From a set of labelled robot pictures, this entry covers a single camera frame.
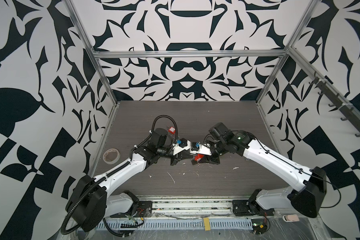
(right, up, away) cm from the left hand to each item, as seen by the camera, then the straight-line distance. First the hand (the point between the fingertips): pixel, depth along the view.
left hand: (193, 152), depth 73 cm
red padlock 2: (-12, +8, +29) cm, 32 cm away
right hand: (+3, -1, 0) cm, 4 cm away
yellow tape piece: (+6, -32, -3) cm, 33 cm away
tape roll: (-48, -7, +19) cm, 52 cm away
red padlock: (+2, -2, -2) cm, 4 cm away
